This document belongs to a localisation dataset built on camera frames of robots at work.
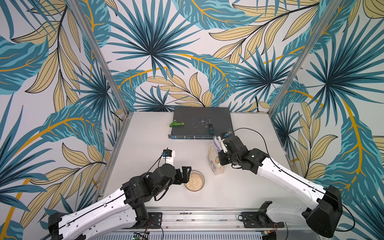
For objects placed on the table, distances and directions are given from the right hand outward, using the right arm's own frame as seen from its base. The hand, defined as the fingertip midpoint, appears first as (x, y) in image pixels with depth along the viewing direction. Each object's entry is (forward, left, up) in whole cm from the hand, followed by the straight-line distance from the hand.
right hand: (212, 159), depth 77 cm
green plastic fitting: (+34, +21, -11) cm, 41 cm away
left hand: (-7, +15, +3) cm, 17 cm away
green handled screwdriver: (+27, -3, -10) cm, 28 cm away
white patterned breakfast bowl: (-7, +9, -12) cm, 16 cm away
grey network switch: (+37, +7, -11) cm, 39 cm away
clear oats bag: (+3, -1, -6) cm, 7 cm away
